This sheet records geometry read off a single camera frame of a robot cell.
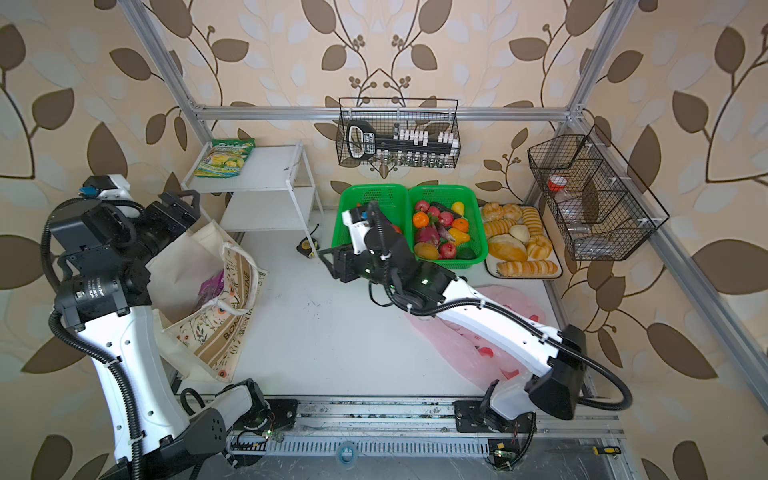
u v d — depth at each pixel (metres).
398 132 0.81
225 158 0.85
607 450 0.69
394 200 1.17
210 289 0.90
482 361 0.82
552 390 0.38
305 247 1.05
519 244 1.03
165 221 0.50
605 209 0.72
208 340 0.70
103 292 0.37
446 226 1.09
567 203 0.69
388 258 0.46
